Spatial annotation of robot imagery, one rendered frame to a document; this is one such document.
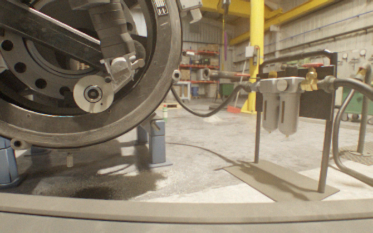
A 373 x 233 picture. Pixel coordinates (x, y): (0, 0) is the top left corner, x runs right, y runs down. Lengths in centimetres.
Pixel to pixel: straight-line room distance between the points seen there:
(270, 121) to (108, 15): 73
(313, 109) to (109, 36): 75
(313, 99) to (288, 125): 14
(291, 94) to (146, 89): 56
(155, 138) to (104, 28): 67
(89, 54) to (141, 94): 19
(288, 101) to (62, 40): 80
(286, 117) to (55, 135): 81
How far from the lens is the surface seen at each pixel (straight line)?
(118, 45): 48
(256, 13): 434
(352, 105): 341
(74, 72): 75
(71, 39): 62
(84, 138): 63
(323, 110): 83
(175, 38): 68
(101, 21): 47
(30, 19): 65
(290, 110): 82
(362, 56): 711
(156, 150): 103
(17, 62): 79
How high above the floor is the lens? 39
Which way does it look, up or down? 7 degrees down
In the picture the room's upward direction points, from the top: straight up
